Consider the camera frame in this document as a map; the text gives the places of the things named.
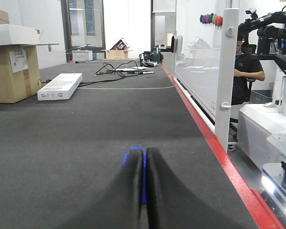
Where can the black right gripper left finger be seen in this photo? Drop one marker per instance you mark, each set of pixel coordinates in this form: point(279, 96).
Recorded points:
point(131, 186)

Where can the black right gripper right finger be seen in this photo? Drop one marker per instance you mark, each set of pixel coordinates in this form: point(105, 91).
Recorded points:
point(162, 190)

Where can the blue plastic box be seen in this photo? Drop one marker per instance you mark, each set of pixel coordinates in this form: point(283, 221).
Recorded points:
point(144, 179)

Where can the neighbour robot black arm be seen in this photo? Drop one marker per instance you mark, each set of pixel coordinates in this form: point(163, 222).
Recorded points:
point(274, 32)
point(271, 17)

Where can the white wheeled robot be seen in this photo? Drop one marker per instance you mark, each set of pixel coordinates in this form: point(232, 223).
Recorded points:
point(257, 124)

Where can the white paper sheets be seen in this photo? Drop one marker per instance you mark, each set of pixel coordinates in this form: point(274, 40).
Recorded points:
point(133, 69)

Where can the clear guard panel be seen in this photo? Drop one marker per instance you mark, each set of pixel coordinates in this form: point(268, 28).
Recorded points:
point(200, 78)

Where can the long white carton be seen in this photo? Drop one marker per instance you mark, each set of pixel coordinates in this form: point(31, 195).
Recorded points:
point(59, 87)

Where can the black bag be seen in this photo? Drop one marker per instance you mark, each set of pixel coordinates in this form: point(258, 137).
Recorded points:
point(146, 56)

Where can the open cardboard box with packs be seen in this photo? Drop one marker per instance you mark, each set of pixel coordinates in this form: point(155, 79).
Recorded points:
point(118, 53)

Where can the dark green bottle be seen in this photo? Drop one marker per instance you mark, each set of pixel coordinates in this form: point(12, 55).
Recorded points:
point(156, 53)

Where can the person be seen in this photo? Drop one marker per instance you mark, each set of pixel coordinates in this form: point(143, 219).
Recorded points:
point(245, 71)

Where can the black mounted screen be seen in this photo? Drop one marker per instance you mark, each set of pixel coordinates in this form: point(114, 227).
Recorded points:
point(175, 44)

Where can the large brown cardboard box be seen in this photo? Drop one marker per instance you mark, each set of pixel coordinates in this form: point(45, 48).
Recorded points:
point(4, 83)

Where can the black office chair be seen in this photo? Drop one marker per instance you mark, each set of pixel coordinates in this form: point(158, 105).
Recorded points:
point(251, 50)

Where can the row of coloured spools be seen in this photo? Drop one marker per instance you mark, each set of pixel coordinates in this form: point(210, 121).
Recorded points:
point(212, 19)

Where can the white flat box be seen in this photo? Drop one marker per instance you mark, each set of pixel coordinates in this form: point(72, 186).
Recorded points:
point(12, 34)

